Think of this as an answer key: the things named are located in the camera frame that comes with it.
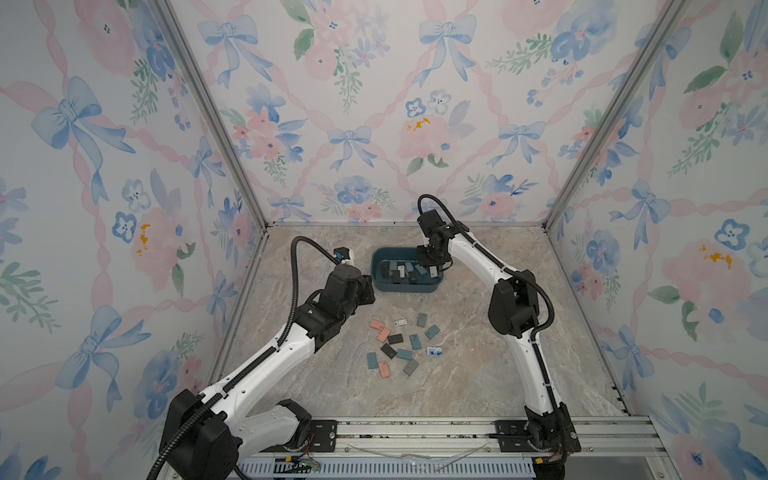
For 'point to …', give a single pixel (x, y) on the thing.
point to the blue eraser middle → (415, 342)
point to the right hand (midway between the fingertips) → (429, 259)
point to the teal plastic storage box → (401, 254)
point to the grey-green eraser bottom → (410, 367)
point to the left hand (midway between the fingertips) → (370, 277)
